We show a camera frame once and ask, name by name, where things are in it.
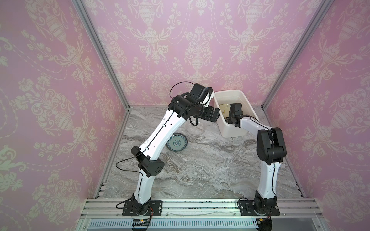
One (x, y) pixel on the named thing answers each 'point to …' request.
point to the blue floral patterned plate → (177, 142)
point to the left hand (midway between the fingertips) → (212, 114)
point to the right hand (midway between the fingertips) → (230, 112)
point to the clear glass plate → (196, 130)
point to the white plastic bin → (228, 97)
